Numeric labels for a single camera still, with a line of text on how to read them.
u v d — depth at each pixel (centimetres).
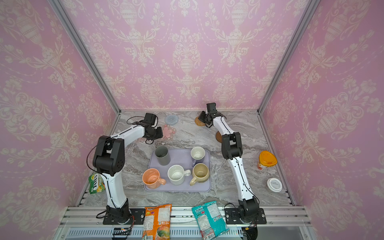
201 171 88
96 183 83
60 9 70
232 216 74
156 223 70
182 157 95
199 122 113
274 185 78
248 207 65
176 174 87
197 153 92
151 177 85
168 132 109
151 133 87
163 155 92
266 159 83
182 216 76
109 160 54
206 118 100
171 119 116
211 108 95
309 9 69
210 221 70
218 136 105
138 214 75
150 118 83
